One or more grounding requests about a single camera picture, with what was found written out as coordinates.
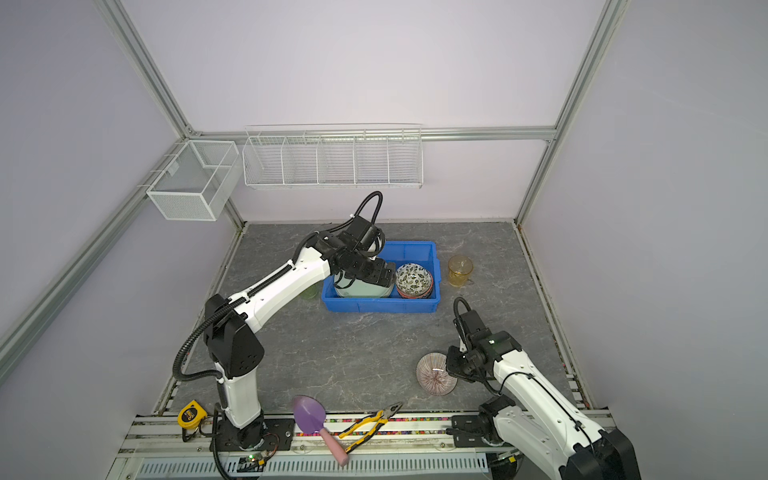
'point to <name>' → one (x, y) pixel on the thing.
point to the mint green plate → (354, 288)
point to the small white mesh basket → (199, 181)
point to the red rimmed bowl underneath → (418, 296)
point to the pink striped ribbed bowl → (432, 374)
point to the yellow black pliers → (383, 415)
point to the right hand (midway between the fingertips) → (453, 371)
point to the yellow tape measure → (191, 415)
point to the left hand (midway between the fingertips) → (382, 279)
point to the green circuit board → (251, 463)
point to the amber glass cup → (459, 269)
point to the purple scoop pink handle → (311, 414)
